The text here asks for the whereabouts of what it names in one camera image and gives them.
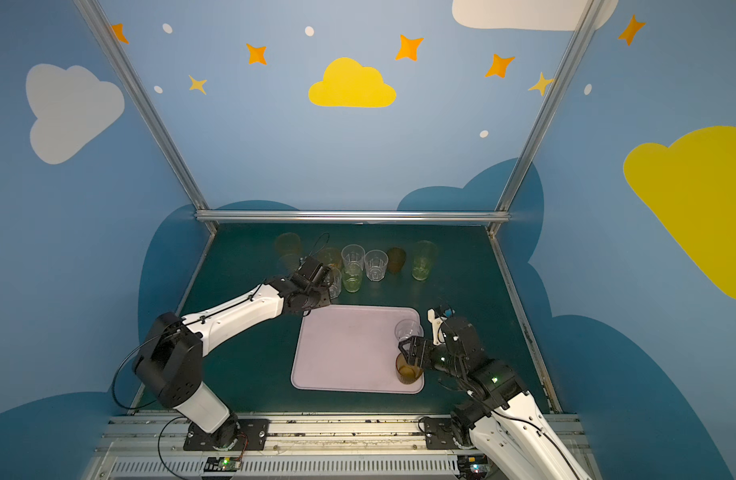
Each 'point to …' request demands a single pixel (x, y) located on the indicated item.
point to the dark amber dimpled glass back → (395, 259)
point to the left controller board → (222, 464)
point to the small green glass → (352, 277)
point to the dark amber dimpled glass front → (408, 374)
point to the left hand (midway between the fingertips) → (329, 296)
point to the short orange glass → (330, 256)
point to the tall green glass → (423, 253)
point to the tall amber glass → (288, 250)
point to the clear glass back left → (353, 255)
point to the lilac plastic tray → (349, 349)
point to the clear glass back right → (376, 262)
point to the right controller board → (472, 467)
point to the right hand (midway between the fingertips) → (414, 343)
